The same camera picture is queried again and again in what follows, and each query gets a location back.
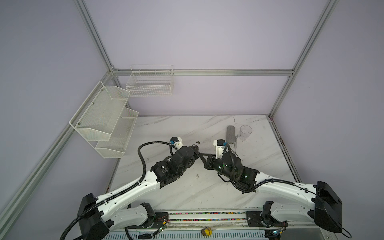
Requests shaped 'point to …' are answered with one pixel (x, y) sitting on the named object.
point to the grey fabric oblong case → (230, 134)
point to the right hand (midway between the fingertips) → (197, 156)
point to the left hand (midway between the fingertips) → (198, 148)
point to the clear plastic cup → (245, 130)
